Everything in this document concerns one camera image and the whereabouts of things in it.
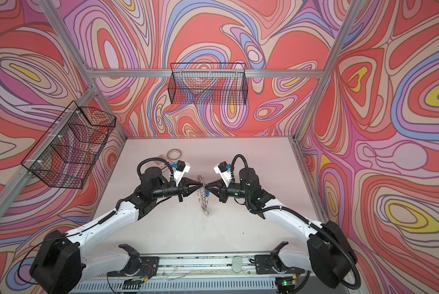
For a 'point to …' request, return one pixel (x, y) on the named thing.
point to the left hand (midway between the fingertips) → (203, 185)
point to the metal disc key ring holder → (203, 193)
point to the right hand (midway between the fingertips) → (209, 190)
